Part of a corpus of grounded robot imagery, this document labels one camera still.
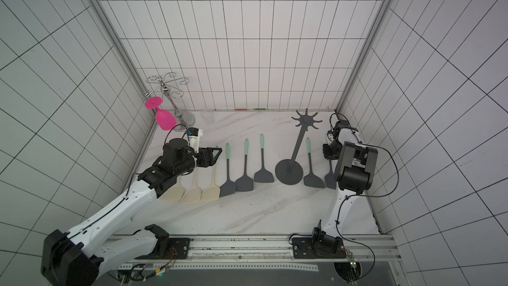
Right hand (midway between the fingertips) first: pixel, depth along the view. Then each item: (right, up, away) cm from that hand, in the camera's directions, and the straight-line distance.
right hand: (334, 155), depth 99 cm
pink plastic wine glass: (-83, +18, -8) cm, 85 cm away
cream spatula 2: (-59, -14, -12) cm, 62 cm away
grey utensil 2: (-14, -11, -8) cm, 19 cm away
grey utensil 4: (-45, -12, -10) cm, 47 cm away
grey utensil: (-5, -10, -8) cm, 14 cm away
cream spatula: (-69, -15, -12) cm, 72 cm away
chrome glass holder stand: (-83, +36, -5) cm, 90 cm away
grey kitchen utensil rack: (-24, -7, -5) cm, 25 cm away
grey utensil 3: (-37, -9, -6) cm, 38 cm away
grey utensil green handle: (-52, -13, -11) cm, 55 cm away
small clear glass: (-68, +21, +13) cm, 72 cm away
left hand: (-57, +4, -21) cm, 61 cm away
